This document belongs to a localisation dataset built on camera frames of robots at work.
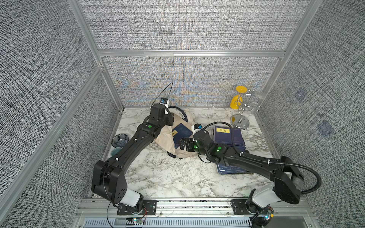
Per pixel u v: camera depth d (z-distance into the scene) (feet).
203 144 1.96
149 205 2.41
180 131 3.36
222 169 2.68
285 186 1.35
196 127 2.35
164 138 2.84
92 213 2.36
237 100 3.21
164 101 2.30
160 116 2.05
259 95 3.13
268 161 1.50
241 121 3.57
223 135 3.24
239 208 2.39
